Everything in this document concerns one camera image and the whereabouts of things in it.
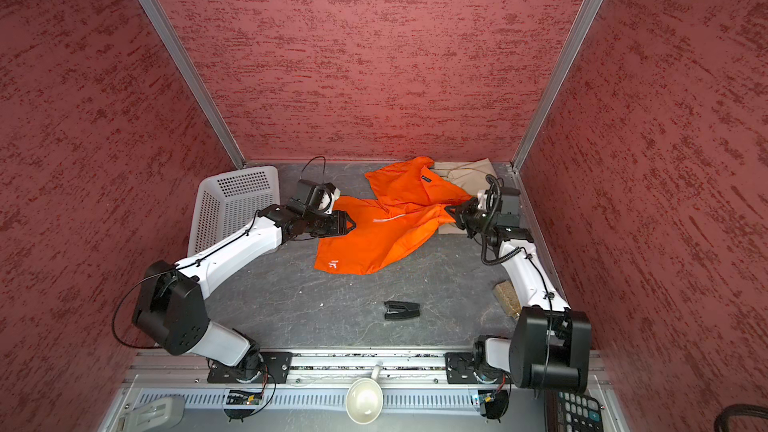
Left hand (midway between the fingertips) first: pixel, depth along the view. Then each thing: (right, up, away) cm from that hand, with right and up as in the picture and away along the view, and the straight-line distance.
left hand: (347, 231), depth 85 cm
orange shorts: (+21, +8, +23) cm, 32 cm away
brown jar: (+46, -18, -2) cm, 49 cm away
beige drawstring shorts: (+42, +18, +24) cm, 52 cm away
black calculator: (+57, -40, -17) cm, 71 cm away
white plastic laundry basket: (-48, +8, +22) cm, 53 cm away
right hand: (+27, +6, -2) cm, 27 cm away
